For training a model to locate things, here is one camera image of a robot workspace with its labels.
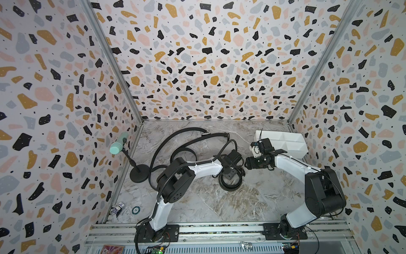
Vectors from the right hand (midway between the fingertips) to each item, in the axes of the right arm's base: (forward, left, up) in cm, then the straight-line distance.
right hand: (252, 163), depth 93 cm
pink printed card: (-43, +65, -1) cm, 78 cm away
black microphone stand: (-6, +66, -2) cm, 67 cm away
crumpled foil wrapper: (-40, +7, -3) cm, 40 cm away
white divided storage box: (+16, -29, -1) cm, 33 cm away
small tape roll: (-26, +62, -3) cm, 67 cm away
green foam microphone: (-12, +62, +31) cm, 70 cm away
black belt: (-5, +7, -3) cm, 9 cm away
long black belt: (+13, +46, -2) cm, 48 cm away
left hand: (-3, +11, -2) cm, 12 cm away
